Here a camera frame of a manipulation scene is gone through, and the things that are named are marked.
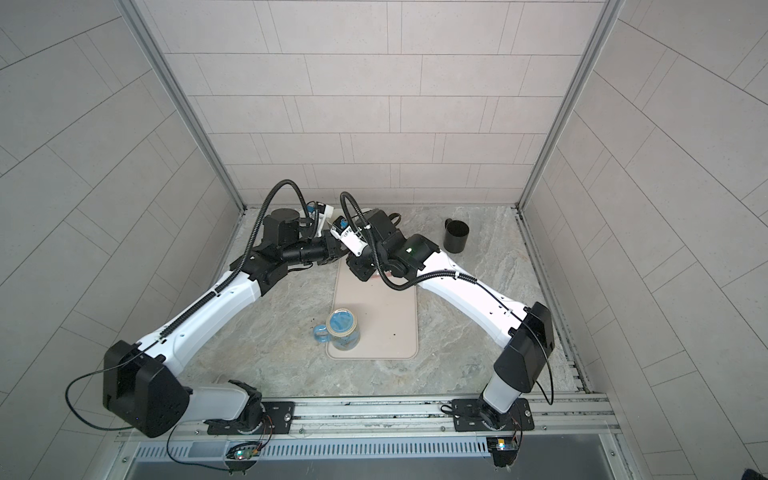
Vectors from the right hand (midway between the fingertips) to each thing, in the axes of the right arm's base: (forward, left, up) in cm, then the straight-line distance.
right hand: (349, 257), depth 73 cm
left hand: (+1, -5, +4) cm, 6 cm away
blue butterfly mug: (-13, +3, -14) cm, 19 cm away
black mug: (+18, -32, -17) cm, 41 cm away
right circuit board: (-38, -34, -26) cm, 57 cm away
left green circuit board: (-36, +25, -21) cm, 49 cm away
